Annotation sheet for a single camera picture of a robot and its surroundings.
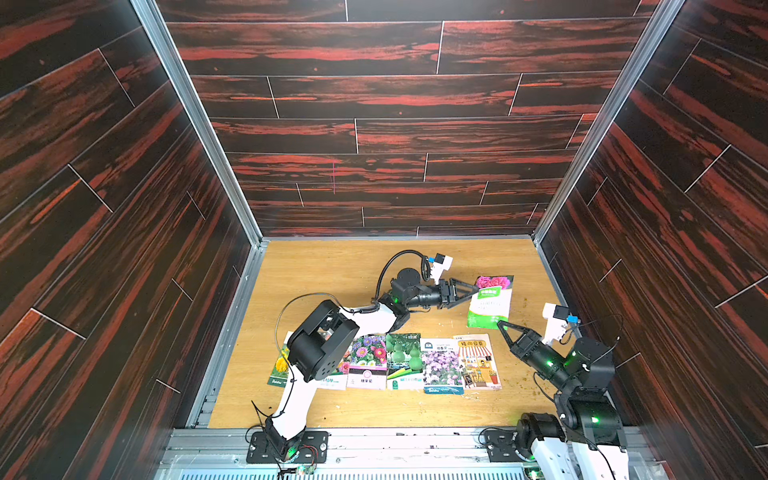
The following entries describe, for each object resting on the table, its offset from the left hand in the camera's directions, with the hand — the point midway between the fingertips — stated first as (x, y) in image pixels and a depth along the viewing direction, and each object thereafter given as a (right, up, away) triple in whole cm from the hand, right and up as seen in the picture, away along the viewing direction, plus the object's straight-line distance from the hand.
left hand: (477, 298), depth 76 cm
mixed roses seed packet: (-37, -25, +9) cm, 46 cm away
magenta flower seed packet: (+2, -1, -3) cm, 4 cm away
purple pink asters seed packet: (-29, -22, +12) cm, 38 cm away
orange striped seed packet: (+4, -20, +13) cm, 24 cm away
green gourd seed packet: (-18, -21, +13) cm, 30 cm away
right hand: (+5, -5, -6) cm, 9 cm away
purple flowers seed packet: (-7, -21, +11) cm, 25 cm away
